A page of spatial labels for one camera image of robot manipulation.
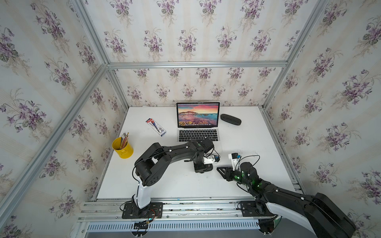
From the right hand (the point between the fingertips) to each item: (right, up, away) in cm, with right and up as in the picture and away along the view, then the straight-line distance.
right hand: (220, 169), depth 83 cm
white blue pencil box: (-42, +23, +23) cm, 54 cm away
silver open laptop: (-12, +28, +21) cm, 37 cm away
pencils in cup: (-55, +17, 0) cm, 58 cm away
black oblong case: (+13, +29, +24) cm, 40 cm away
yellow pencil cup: (-55, +9, +3) cm, 56 cm away
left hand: (-10, -1, +5) cm, 11 cm away
